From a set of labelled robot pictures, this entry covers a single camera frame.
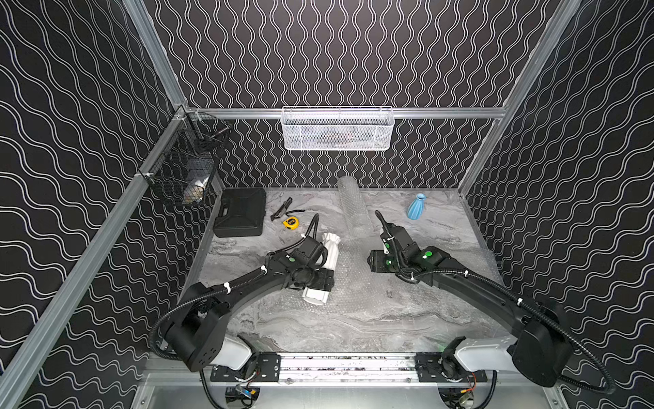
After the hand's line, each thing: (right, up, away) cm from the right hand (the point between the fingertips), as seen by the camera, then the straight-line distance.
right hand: (376, 258), depth 83 cm
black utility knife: (-35, +17, +30) cm, 49 cm away
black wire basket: (-69, +30, +12) cm, 76 cm away
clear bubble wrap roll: (-4, +14, +17) cm, 22 cm away
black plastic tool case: (-52, +15, +23) cm, 58 cm away
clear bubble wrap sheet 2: (-3, -14, +1) cm, 14 cm away
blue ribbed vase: (+20, +16, +21) cm, 33 cm away
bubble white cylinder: (-15, -1, +2) cm, 15 cm away
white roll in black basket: (-68, +32, +20) cm, 78 cm away
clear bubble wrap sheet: (+43, -3, +14) cm, 45 cm away
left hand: (-17, -7, +1) cm, 18 cm away
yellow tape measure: (-31, +11, +23) cm, 40 cm away
